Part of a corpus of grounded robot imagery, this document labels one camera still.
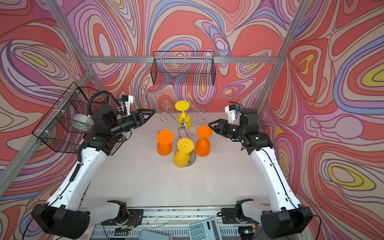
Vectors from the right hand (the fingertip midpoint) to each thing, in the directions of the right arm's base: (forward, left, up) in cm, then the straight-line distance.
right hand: (211, 129), depth 70 cm
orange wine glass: (-4, +22, +1) cm, 22 cm away
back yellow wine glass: (+11, +13, -5) cm, 18 cm away
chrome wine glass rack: (0, +13, -3) cm, 14 cm away
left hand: (+3, +26, +9) cm, 27 cm away
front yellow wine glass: (-10, +15, -9) cm, 20 cm away
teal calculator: (-36, +4, -29) cm, 47 cm away
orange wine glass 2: (-4, +4, -7) cm, 9 cm away
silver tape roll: (+4, +62, +3) cm, 62 cm away
